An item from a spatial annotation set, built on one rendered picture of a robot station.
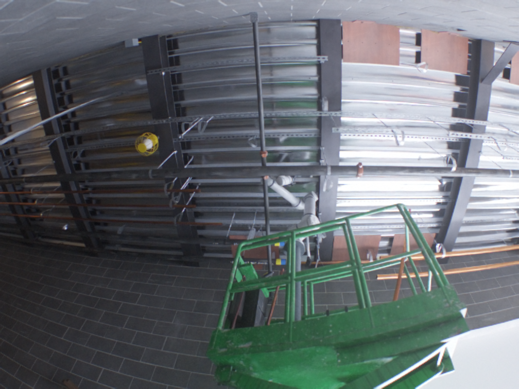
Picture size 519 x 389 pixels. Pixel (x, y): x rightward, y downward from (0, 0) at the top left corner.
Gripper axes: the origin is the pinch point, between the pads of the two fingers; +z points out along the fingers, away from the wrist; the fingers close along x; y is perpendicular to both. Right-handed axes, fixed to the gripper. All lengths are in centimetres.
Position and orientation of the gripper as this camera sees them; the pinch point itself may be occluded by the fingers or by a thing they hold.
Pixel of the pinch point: (296, 177)
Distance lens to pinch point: 311.6
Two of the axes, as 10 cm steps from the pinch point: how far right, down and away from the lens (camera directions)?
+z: 6.2, -1.6, 7.7
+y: 6.6, 6.4, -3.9
